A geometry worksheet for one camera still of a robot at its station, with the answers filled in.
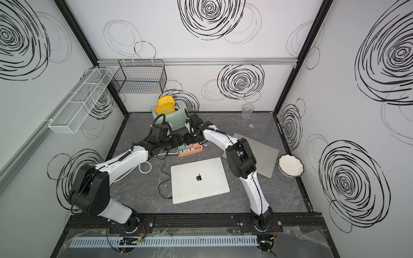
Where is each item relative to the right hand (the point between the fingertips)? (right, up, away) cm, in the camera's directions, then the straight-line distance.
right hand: (189, 140), depth 96 cm
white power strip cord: (-13, -6, -36) cm, 39 cm away
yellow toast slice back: (-15, +25, +3) cm, 29 cm away
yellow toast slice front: (-14, +19, -2) cm, 23 cm away
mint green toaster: (-9, +13, +7) cm, 17 cm away
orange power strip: (+5, -5, +1) cm, 7 cm away
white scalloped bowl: (+58, -14, -6) cm, 60 cm away
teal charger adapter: (-4, -4, -2) cm, 7 cm away
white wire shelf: (-50, +12, -24) cm, 57 cm away
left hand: (-3, +1, -8) cm, 8 cm away
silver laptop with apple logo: (+6, -21, -10) cm, 24 cm away
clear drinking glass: (+40, +21, +21) cm, 50 cm away
